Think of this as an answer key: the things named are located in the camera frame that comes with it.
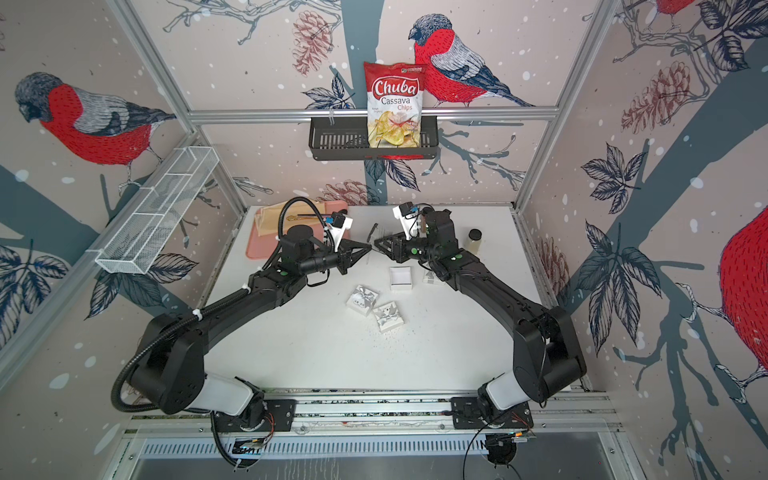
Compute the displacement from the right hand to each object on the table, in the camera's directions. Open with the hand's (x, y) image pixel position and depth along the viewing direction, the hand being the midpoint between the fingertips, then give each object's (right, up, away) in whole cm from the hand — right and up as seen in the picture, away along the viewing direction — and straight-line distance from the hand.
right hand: (378, 241), depth 79 cm
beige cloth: (-36, +10, +41) cm, 55 cm away
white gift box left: (-5, -19, +12) cm, 23 cm away
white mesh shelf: (-59, 0, -7) cm, 59 cm away
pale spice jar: (+32, -1, +20) cm, 37 cm away
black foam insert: (-2, +3, -1) cm, 3 cm away
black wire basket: (-12, +36, +28) cm, 47 cm away
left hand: (-1, 0, -2) cm, 2 cm away
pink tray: (-44, -3, +31) cm, 54 cm away
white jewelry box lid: (+16, -13, +19) cm, 28 cm away
